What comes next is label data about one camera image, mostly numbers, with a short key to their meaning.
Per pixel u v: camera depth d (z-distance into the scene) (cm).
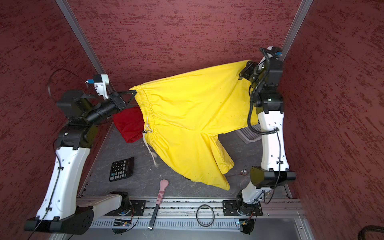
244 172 84
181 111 62
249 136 89
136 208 74
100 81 50
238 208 67
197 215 71
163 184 81
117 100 49
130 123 103
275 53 49
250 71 55
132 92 57
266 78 44
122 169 85
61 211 36
